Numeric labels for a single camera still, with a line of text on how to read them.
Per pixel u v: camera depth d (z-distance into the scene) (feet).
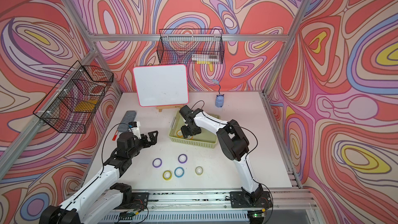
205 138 3.12
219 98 3.45
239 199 2.40
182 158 2.85
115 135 3.15
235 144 1.79
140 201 2.37
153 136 2.51
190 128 2.68
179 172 2.70
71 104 2.47
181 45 3.33
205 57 2.98
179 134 3.15
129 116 3.37
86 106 2.35
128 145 2.10
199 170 2.71
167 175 2.66
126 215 2.34
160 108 3.50
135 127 2.42
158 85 3.31
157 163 2.82
